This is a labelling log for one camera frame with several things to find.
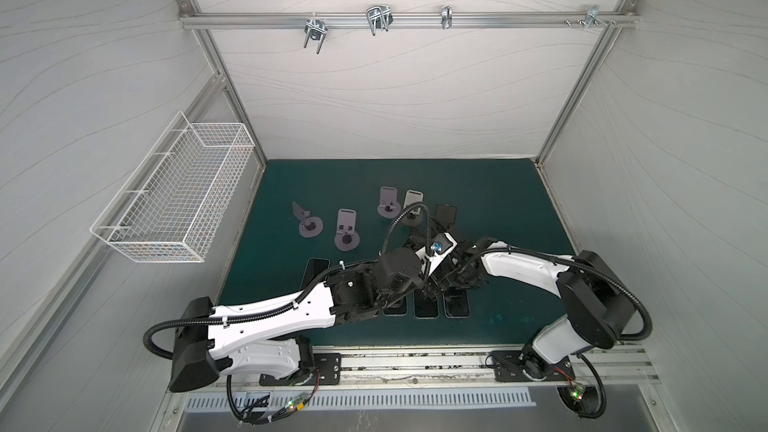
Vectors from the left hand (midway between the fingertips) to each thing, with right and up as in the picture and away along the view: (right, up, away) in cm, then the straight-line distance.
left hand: (447, 251), depth 66 cm
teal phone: (-3, -21, +19) cm, 28 cm away
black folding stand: (+4, +6, +27) cm, 27 cm away
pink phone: (+6, -18, +16) cm, 25 cm away
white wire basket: (-63, +11, +3) cm, 64 cm away
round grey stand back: (-5, +4, +36) cm, 37 cm away
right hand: (+6, -12, +23) cm, 27 cm away
